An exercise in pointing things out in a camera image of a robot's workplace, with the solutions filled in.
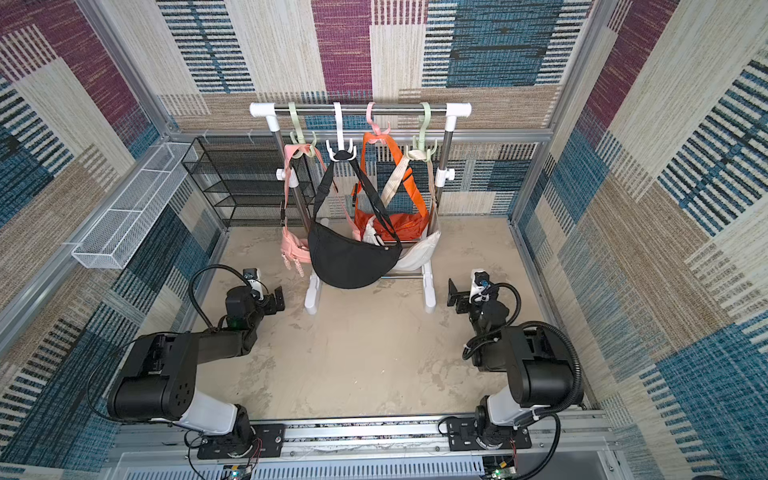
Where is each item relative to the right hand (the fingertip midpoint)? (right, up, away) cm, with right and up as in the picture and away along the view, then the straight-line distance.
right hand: (469, 281), depth 91 cm
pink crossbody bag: (-50, +9, -6) cm, 51 cm away
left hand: (-62, -3, +4) cm, 62 cm away
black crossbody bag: (-37, +7, -3) cm, 37 cm away
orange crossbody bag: (-19, +17, +2) cm, 25 cm away
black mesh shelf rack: (-69, +33, +21) cm, 79 cm away
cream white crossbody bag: (-14, +9, +3) cm, 17 cm away
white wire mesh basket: (-88, +12, -21) cm, 91 cm away
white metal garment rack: (-27, +39, +16) cm, 50 cm away
